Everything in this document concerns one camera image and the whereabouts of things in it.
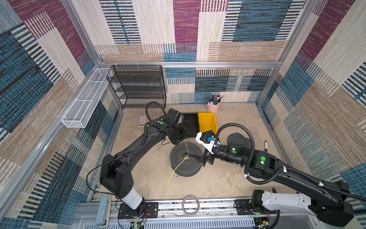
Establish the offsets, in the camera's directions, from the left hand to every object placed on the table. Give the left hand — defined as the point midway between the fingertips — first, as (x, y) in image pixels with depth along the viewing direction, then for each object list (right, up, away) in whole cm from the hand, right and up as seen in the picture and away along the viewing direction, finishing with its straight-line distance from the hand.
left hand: (190, 133), depth 80 cm
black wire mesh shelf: (-37, +33, +29) cm, 58 cm away
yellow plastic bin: (+15, +6, +33) cm, 37 cm away
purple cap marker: (+16, +22, +28) cm, 40 cm away
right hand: (+2, -3, -19) cm, 19 cm away
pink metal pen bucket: (+18, +16, +28) cm, 37 cm away
